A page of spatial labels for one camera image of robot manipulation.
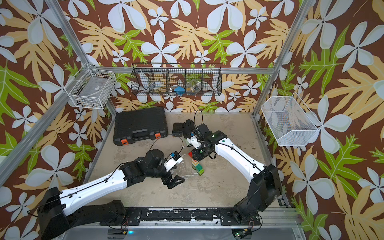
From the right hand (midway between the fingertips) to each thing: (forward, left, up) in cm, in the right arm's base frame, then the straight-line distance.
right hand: (195, 155), depth 82 cm
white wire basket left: (+32, +60, +22) cm, 71 cm away
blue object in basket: (+37, +9, +16) cm, 42 cm away
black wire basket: (+41, +5, +21) cm, 47 cm away
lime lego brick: (-5, -4, -10) cm, 12 cm away
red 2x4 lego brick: (+2, +3, -2) cm, 4 cm away
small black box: (+25, +12, -9) cm, 29 cm away
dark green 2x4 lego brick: (-3, -2, -8) cm, 9 cm away
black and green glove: (+30, +4, -12) cm, 32 cm away
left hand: (-10, +7, +2) cm, 13 cm away
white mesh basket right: (+14, -52, +13) cm, 55 cm away
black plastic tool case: (+28, +36, -6) cm, 46 cm away
